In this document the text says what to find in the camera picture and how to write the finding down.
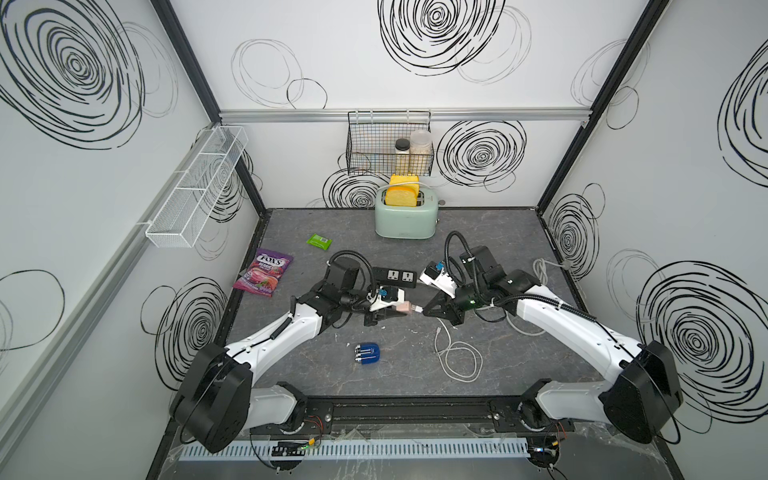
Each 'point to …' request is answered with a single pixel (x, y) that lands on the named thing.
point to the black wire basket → (371, 138)
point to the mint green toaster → (407, 222)
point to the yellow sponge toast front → (400, 196)
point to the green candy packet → (319, 241)
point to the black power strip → (395, 277)
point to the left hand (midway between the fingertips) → (402, 305)
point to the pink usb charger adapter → (404, 307)
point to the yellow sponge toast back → (403, 178)
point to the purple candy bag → (264, 273)
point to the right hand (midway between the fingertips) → (427, 313)
